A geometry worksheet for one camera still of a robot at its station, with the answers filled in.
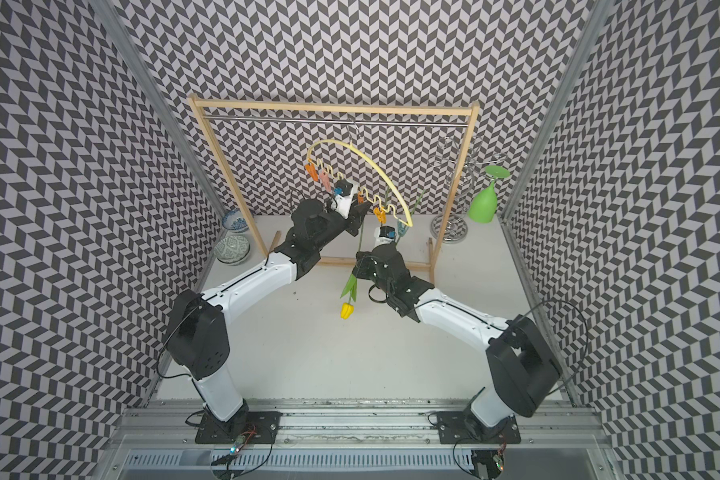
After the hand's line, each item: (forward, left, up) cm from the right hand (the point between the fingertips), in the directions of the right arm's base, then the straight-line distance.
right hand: (357, 258), depth 82 cm
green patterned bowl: (+16, +47, -16) cm, 52 cm away
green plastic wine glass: (+16, -38, +4) cm, 41 cm away
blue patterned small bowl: (+31, +51, -17) cm, 62 cm away
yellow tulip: (-13, +3, -6) cm, 14 cm away
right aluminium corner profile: (+33, -59, +10) cm, 68 cm away
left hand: (+10, -3, +13) cm, 16 cm away
